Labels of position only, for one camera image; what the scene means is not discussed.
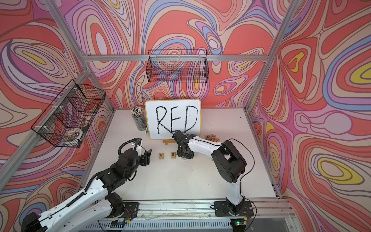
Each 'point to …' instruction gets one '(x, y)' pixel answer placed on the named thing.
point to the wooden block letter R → (161, 155)
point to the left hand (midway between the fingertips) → (147, 149)
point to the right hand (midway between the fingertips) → (184, 158)
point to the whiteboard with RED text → (164, 117)
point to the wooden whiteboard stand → (165, 141)
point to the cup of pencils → (140, 118)
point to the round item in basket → (76, 133)
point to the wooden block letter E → (173, 154)
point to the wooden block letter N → (213, 136)
